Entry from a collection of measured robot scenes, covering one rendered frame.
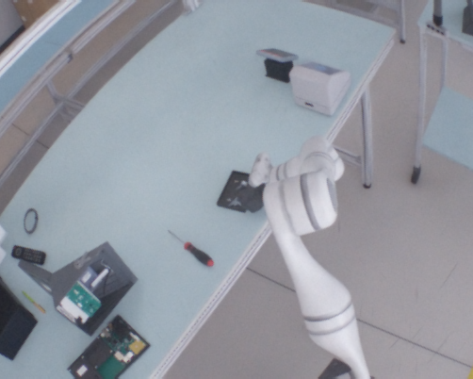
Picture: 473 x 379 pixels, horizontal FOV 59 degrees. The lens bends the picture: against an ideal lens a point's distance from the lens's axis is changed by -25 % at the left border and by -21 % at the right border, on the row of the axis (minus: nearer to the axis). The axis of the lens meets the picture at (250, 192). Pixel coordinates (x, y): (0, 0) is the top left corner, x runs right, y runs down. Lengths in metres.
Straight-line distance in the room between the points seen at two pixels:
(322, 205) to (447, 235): 1.74
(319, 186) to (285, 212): 0.07
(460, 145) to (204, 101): 1.32
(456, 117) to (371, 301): 1.05
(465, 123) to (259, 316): 1.43
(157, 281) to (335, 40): 1.05
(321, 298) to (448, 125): 1.78
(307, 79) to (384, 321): 1.22
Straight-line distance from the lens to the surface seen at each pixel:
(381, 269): 2.36
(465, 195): 2.64
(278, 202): 0.80
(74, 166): 1.70
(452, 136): 2.46
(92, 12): 2.77
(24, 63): 2.71
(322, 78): 1.44
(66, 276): 1.20
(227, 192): 1.41
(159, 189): 1.48
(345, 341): 0.89
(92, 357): 1.31
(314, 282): 0.84
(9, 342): 1.45
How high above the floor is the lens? 2.13
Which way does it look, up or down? 54 degrees down
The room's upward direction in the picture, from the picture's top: 18 degrees counter-clockwise
